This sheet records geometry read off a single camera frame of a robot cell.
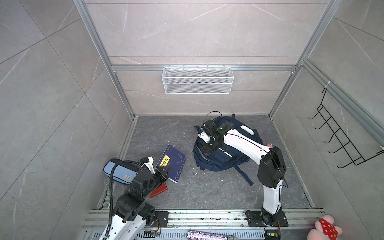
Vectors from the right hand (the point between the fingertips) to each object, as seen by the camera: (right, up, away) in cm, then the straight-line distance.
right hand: (207, 148), depth 89 cm
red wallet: (-25, -21, -8) cm, 34 cm away
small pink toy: (+43, 0, +10) cm, 44 cm away
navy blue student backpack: (+12, -7, 0) cm, 13 cm away
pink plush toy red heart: (+51, -34, -23) cm, 65 cm away
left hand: (-19, -6, -17) cm, 26 cm away
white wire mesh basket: (-6, +45, +12) cm, 47 cm away
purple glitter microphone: (-7, -37, -22) cm, 43 cm away
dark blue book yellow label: (-18, -5, -11) cm, 22 cm away
